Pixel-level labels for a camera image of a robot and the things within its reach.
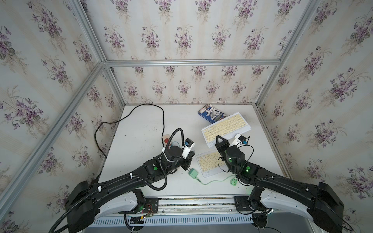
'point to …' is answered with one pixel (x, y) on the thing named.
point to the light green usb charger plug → (193, 173)
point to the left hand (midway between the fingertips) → (194, 153)
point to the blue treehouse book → (211, 113)
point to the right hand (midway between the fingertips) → (219, 135)
